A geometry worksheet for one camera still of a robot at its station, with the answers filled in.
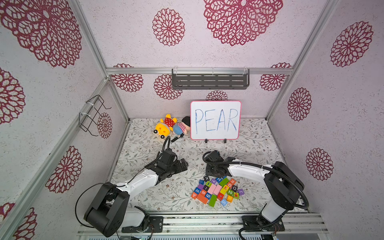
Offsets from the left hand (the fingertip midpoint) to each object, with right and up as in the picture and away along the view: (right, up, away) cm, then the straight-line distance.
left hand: (182, 166), depth 89 cm
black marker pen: (-6, +16, +21) cm, 27 cm away
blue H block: (+21, -7, -1) cm, 23 cm away
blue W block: (+9, -12, -5) cm, 16 cm away
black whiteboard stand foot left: (+16, +15, +17) cm, 28 cm away
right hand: (+14, -2, +2) cm, 15 cm away
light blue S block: (+23, -17, -8) cm, 30 cm away
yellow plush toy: (-14, +23, +16) cm, 32 cm away
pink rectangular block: (+18, -12, -5) cm, 22 cm away
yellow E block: (+23, -12, -5) cm, 27 cm away
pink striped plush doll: (-1, +24, +18) cm, 30 cm away
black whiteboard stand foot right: (+29, +15, +17) cm, 37 cm away
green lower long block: (+17, -17, -7) cm, 25 cm away
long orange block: (+11, -16, -7) cm, 21 cm away
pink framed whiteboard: (+22, +29, +14) cm, 39 cm away
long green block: (+24, -9, -1) cm, 26 cm away
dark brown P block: (+14, -7, -1) cm, 15 cm away
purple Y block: (+18, -8, -1) cm, 20 cm away
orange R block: (+29, -9, -1) cm, 30 cm away
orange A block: (+7, -14, -7) cm, 17 cm away
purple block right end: (+33, -13, -5) cm, 36 cm away
